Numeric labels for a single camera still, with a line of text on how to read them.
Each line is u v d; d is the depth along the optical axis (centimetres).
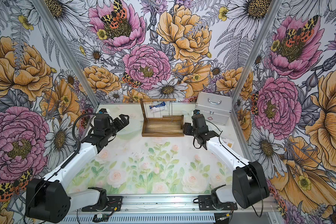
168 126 108
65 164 46
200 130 65
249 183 42
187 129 77
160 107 115
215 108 99
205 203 73
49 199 40
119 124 74
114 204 73
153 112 115
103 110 73
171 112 100
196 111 78
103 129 63
